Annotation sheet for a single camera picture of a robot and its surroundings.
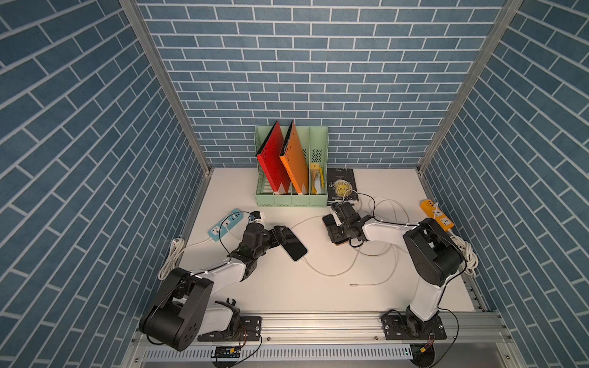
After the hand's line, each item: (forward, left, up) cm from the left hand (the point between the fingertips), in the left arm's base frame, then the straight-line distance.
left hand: (285, 230), depth 89 cm
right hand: (+4, -22, -7) cm, 23 cm away
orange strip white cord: (-6, -71, -3) cm, 71 cm away
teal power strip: (+1, +26, -2) cm, 26 cm away
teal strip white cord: (-4, +44, -8) cm, 45 cm away
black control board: (-38, +17, -11) cm, 43 cm away
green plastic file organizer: (+39, -12, +12) cm, 43 cm away
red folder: (+21, +7, +20) cm, 30 cm away
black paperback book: (+28, -26, -5) cm, 38 cm away
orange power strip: (+10, -64, -1) cm, 65 cm away
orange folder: (+21, -3, +18) cm, 28 cm away
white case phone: (-3, -3, -6) cm, 7 cm away
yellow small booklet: (+31, -14, -3) cm, 34 cm away
